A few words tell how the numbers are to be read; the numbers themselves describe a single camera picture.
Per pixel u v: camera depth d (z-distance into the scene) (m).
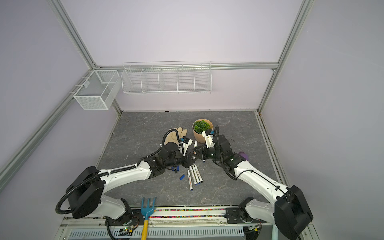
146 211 0.75
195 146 0.79
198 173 0.87
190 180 0.85
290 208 0.40
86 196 0.42
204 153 0.69
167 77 0.99
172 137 1.05
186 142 0.72
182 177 0.87
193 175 0.87
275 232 0.68
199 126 0.96
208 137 0.72
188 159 0.70
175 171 0.88
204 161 0.93
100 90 0.98
